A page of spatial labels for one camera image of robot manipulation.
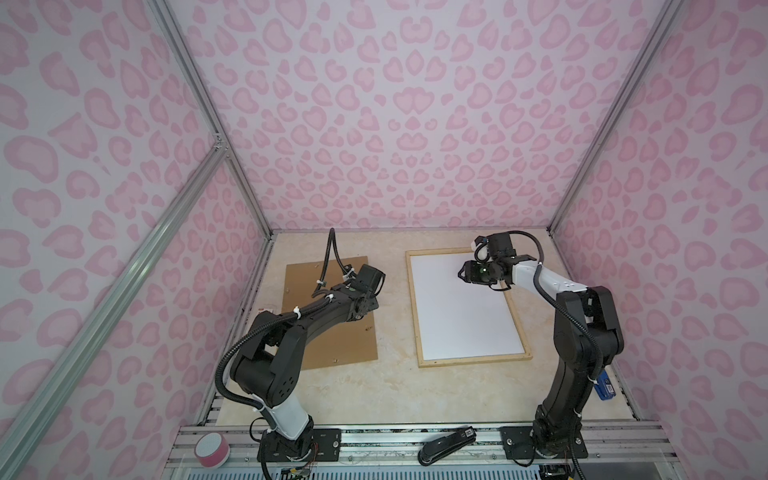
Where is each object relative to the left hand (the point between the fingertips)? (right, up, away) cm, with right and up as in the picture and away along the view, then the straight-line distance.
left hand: (367, 296), depth 93 cm
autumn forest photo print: (+29, -7, +2) cm, 30 cm away
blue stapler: (+64, -22, -14) cm, 69 cm away
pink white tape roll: (-33, -31, -26) cm, 52 cm away
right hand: (+32, +8, +3) cm, 33 cm away
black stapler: (+20, -32, -23) cm, 44 cm away
